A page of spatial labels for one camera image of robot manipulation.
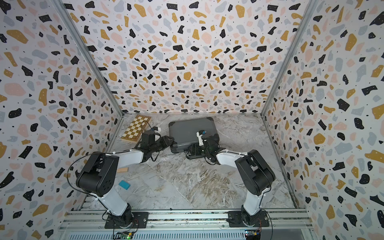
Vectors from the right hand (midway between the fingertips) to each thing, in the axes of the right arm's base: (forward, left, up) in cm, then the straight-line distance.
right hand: (192, 147), depth 93 cm
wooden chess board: (+13, +43, -4) cm, 45 cm away
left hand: (+4, +12, +2) cm, 13 cm away
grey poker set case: (+10, +6, +3) cm, 12 cm away
